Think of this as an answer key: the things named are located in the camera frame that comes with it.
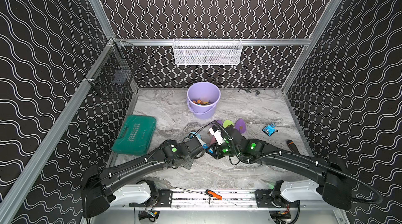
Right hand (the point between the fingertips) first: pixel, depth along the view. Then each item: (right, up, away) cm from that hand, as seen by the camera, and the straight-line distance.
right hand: (206, 150), depth 75 cm
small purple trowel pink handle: (+22, +9, +23) cm, 33 cm away
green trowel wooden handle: (-4, +24, +20) cm, 31 cm away
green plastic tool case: (-40, +4, +15) cm, 43 cm away
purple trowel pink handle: (+10, +10, +28) cm, 32 cm away
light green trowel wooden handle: (+14, +10, +27) cm, 32 cm away
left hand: (-8, -5, -1) cm, 9 cm away
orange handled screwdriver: (+2, -21, 0) cm, 21 cm away
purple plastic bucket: (-2, +26, +36) cm, 44 cm away
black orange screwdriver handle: (+50, -2, +15) cm, 52 cm away
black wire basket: (-56, +41, +17) cm, 71 cm away
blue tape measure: (+38, +7, +18) cm, 43 cm away
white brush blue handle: (-1, +2, +1) cm, 2 cm away
